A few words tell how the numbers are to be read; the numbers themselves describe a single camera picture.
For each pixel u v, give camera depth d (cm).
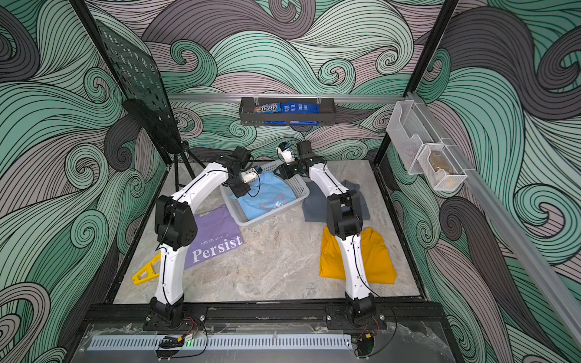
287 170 90
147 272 82
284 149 90
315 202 104
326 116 92
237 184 83
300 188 100
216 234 92
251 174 88
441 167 67
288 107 92
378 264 84
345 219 62
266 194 103
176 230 55
